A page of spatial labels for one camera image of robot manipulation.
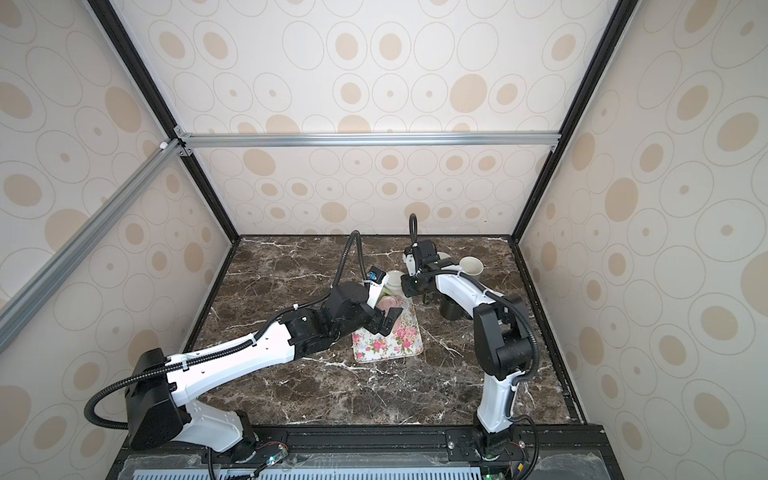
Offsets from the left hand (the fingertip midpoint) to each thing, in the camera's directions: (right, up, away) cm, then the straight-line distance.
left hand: (396, 302), depth 73 cm
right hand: (+8, +3, +23) cm, 25 cm away
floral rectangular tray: (+3, -14, +19) cm, 23 cm away
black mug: (+18, -6, +22) cm, 29 cm away
